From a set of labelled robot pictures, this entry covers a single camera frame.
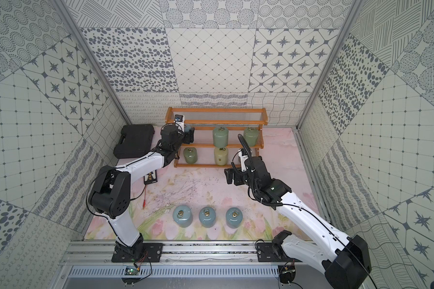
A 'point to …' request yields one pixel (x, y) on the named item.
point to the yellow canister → (221, 156)
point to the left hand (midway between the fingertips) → (193, 127)
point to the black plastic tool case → (135, 141)
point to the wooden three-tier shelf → (205, 119)
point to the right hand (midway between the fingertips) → (235, 170)
